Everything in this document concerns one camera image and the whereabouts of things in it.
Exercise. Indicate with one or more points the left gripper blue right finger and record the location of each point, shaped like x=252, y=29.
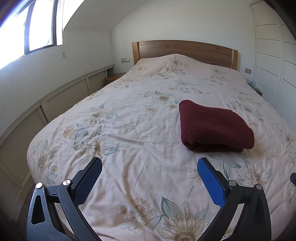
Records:
x=254, y=221

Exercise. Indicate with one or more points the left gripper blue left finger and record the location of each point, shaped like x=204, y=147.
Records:
x=43, y=220

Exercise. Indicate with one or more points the dark red knitted sweater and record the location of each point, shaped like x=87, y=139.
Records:
x=207, y=129

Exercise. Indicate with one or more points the floral white bed duvet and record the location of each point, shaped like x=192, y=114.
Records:
x=149, y=188

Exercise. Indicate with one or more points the right bedside table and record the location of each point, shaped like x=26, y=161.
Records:
x=255, y=88

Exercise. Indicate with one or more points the left wooden bedside table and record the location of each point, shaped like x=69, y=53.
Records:
x=112, y=78

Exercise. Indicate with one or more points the wooden headboard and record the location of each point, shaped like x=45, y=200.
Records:
x=204, y=52

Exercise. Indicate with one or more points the white wardrobe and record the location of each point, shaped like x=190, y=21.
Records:
x=275, y=60

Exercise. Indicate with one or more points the white slatted wall cabinet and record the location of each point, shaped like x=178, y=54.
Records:
x=17, y=137

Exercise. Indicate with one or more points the right wall switch plate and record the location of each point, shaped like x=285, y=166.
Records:
x=249, y=71

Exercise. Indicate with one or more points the wall switch plate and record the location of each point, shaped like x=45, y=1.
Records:
x=125, y=60
x=249, y=71

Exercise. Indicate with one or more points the left wall switch plate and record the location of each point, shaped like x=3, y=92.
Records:
x=125, y=60

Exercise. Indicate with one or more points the window with dark frame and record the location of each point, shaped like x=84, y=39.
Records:
x=38, y=26

